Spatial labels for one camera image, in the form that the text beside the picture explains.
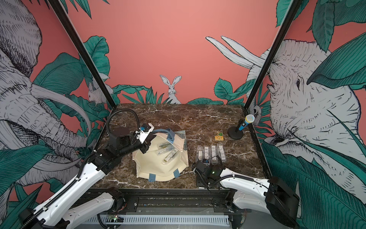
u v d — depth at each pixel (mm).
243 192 483
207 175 611
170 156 881
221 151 929
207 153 925
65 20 733
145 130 585
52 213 387
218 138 1007
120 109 1212
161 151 904
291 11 706
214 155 910
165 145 927
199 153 924
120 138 518
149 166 838
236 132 1011
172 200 767
